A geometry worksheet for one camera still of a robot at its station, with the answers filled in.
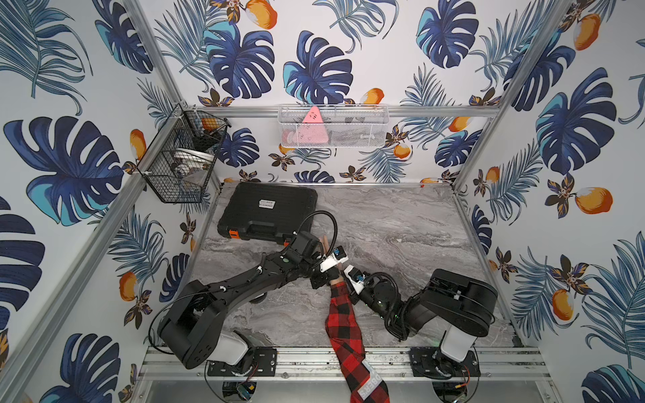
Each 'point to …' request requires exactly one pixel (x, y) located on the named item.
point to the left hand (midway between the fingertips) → (334, 267)
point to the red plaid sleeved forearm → (343, 326)
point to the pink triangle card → (312, 129)
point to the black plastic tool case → (264, 211)
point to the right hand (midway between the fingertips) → (346, 270)
